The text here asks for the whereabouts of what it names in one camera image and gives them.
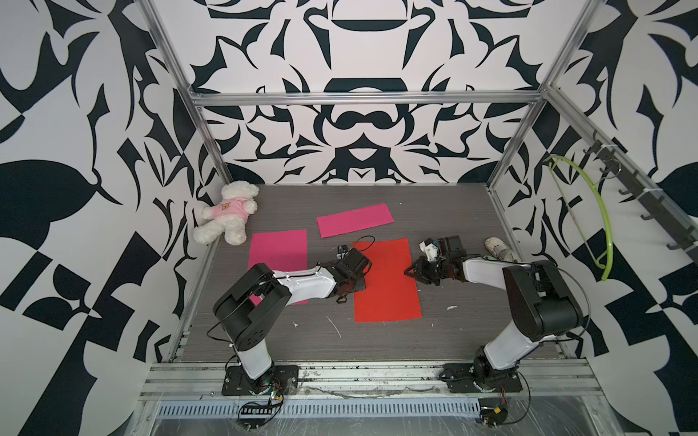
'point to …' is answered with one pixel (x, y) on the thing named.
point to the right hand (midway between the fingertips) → (407, 268)
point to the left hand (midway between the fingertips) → (358, 278)
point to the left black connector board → (254, 416)
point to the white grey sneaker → (499, 248)
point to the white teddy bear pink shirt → (229, 215)
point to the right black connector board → (492, 411)
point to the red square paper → (389, 293)
